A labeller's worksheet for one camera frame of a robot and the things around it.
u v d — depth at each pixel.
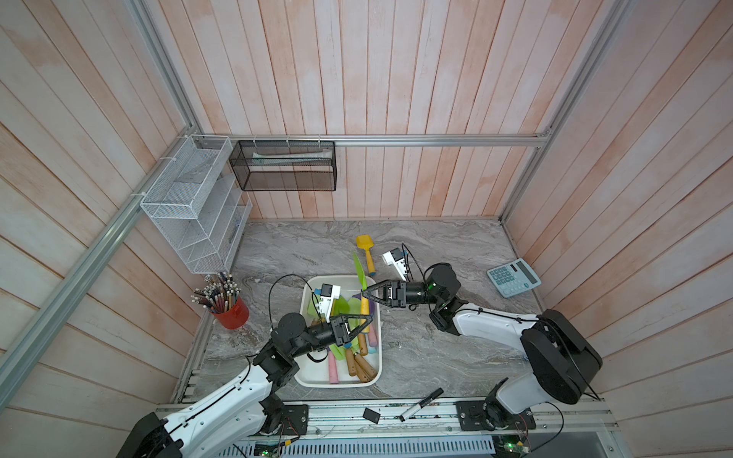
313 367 0.80
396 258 0.69
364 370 0.79
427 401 0.76
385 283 0.70
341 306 0.93
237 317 0.84
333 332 0.62
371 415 0.75
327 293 0.66
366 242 1.11
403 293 0.65
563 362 0.46
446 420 0.75
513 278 1.00
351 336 0.64
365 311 0.68
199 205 0.72
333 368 0.79
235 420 0.56
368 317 0.67
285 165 1.04
